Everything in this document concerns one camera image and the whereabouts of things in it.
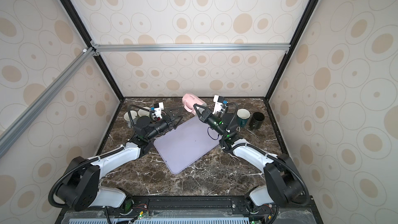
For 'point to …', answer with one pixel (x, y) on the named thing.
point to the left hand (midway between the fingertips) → (186, 112)
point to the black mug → (256, 120)
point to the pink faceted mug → (188, 100)
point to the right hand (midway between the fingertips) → (194, 107)
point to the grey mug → (133, 115)
